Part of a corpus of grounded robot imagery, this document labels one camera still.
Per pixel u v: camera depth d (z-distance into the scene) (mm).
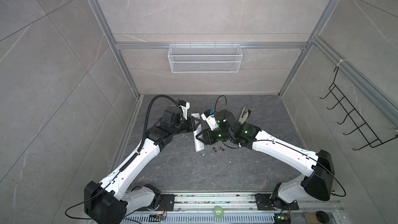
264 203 728
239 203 745
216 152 901
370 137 604
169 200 730
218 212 715
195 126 696
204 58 1000
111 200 368
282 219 700
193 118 700
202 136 659
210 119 655
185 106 676
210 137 625
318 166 412
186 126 637
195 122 686
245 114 1050
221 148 909
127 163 434
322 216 674
